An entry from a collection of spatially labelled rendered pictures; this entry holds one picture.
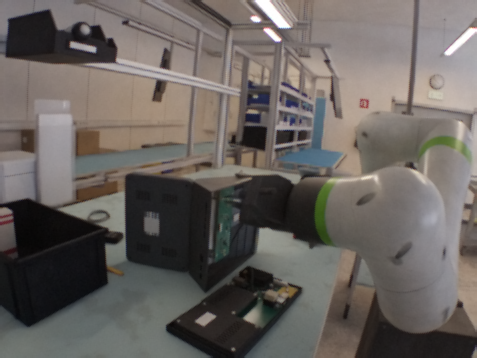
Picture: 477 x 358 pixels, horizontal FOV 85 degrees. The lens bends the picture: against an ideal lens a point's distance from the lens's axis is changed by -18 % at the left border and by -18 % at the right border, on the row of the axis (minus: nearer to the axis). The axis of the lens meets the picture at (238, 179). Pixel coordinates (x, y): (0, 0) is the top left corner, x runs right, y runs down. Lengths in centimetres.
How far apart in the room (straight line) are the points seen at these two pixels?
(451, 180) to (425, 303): 26
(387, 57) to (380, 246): 706
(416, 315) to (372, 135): 46
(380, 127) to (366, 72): 650
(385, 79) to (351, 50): 99
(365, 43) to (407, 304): 712
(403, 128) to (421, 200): 44
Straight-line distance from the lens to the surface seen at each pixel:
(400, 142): 74
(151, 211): 67
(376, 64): 728
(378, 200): 32
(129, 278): 68
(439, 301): 40
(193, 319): 51
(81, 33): 74
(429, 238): 33
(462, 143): 70
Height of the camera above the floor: 134
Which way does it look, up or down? 11 degrees down
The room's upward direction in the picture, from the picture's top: 5 degrees clockwise
